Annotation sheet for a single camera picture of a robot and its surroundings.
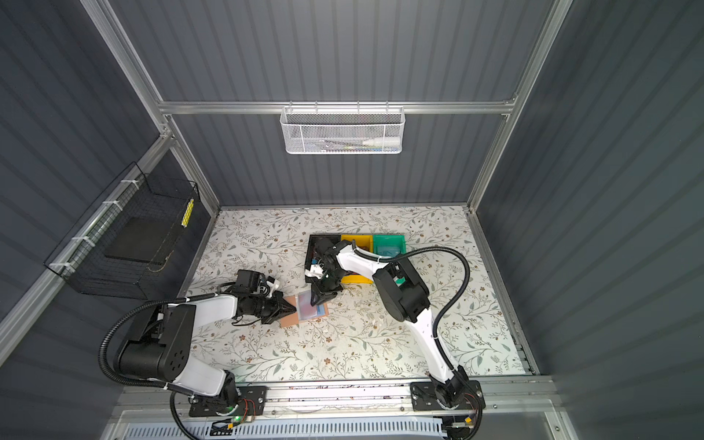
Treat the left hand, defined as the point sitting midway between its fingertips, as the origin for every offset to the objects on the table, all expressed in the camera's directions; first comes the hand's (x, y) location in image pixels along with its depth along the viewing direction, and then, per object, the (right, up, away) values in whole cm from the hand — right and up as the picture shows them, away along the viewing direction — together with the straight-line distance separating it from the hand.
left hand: (297, 312), depth 89 cm
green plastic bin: (+32, +22, +14) cm, 41 cm away
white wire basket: (+13, +73, +35) cm, 82 cm away
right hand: (+6, +3, +1) cm, 7 cm away
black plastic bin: (+7, +22, -5) cm, 24 cm away
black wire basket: (-42, +23, -19) cm, 51 cm away
